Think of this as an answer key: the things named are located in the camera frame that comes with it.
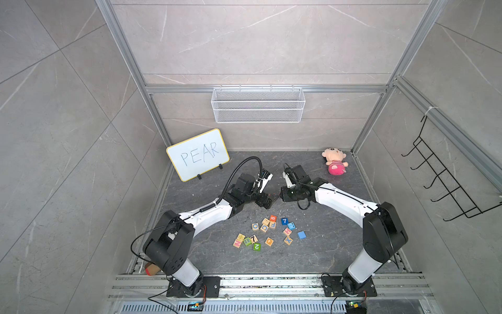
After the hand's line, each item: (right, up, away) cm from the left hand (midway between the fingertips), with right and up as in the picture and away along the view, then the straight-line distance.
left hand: (273, 187), depth 85 cm
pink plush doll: (+38, +14, +25) cm, 48 cm away
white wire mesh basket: (-8, +42, +15) cm, 45 cm away
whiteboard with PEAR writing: (-39, +15, +17) cm, 46 cm away
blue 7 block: (+6, -16, +5) cm, 18 cm away
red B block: (0, -15, +6) cm, 16 cm away
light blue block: (+9, -18, +3) cm, 20 cm away
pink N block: (-16, -24, -1) cm, 29 cm away
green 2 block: (-7, -25, -3) cm, 26 cm away
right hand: (+6, -4, +5) cm, 9 cm away
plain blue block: (+13, -21, +1) cm, 25 cm away
